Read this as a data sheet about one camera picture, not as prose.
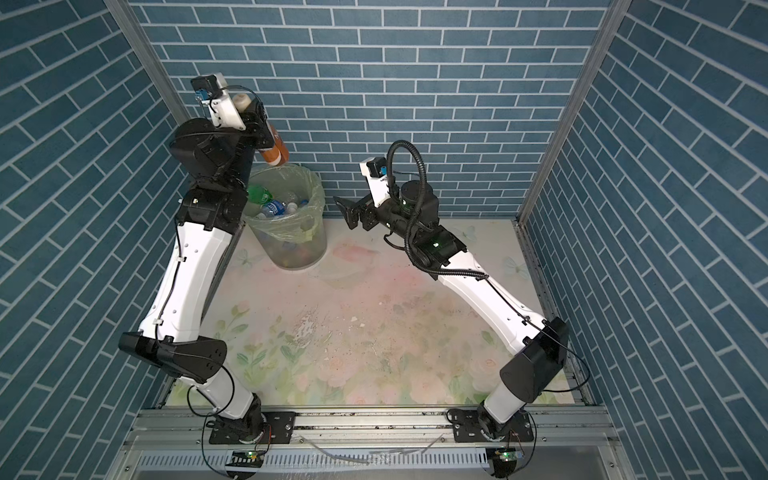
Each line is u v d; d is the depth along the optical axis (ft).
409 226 1.67
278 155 2.18
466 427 2.42
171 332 1.38
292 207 3.27
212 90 1.53
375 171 1.74
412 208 1.63
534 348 1.36
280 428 2.42
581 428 2.51
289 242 3.07
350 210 1.86
